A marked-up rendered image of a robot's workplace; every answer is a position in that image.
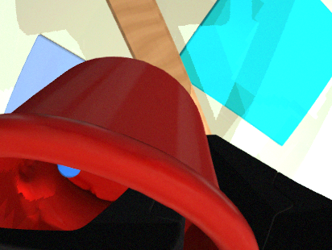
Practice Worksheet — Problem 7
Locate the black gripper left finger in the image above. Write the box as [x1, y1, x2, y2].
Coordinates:
[0, 188, 185, 250]

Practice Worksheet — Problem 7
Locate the red cup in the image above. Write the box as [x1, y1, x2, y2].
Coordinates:
[0, 56, 259, 250]

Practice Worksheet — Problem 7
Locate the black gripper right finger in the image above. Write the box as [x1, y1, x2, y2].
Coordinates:
[207, 135, 332, 250]

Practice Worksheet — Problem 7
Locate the blue marble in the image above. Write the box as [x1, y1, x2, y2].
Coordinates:
[56, 165, 80, 177]

